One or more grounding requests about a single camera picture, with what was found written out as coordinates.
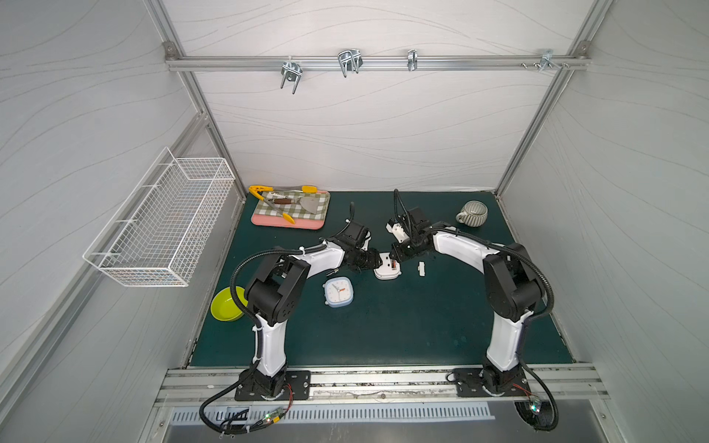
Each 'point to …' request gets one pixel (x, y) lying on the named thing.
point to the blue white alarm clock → (339, 292)
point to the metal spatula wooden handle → (308, 203)
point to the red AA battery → (393, 265)
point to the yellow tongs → (256, 189)
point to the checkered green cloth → (266, 208)
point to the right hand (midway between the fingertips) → (392, 253)
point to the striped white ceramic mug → (474, 213)
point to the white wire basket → (156, 237)
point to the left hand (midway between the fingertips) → (380, 264)
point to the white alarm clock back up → (385, 270)
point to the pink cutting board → (279, 222)
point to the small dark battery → (332, 271)
